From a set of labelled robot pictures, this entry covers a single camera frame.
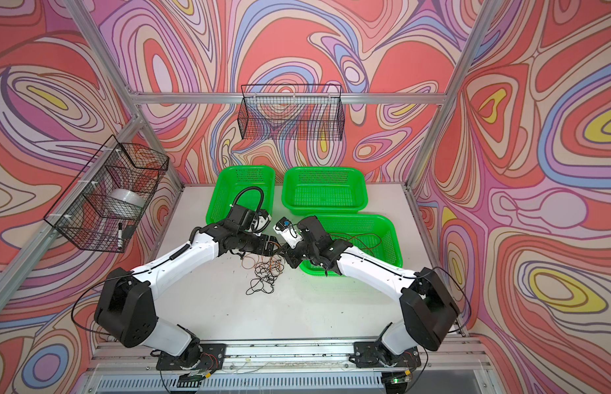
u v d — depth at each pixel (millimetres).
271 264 907
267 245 753
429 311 424
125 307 425
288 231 691
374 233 1017
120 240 719
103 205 695
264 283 876
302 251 690
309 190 1186
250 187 690
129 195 744
